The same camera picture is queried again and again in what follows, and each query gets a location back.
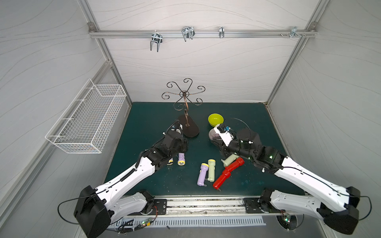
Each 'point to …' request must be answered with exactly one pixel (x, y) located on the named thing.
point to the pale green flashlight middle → (211, 170)
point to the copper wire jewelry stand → (188, 124)
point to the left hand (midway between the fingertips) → (187, 141)
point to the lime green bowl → (215, 119)
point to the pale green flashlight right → (229, 159)
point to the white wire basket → (83, 124)
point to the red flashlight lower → (224, 176)
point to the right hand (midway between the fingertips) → (214, 137)
